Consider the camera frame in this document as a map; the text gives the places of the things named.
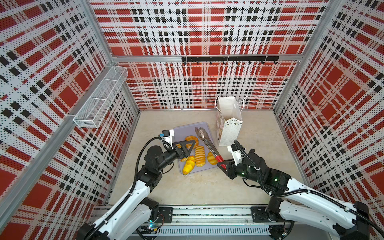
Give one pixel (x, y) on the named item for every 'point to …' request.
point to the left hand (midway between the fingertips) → (192, 144)
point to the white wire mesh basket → (94, 109)
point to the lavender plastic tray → (180, 132)
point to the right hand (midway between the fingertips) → (220, 165)
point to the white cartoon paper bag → (229, 120)
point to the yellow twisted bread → (189, 164)
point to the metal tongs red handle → (203, 135)
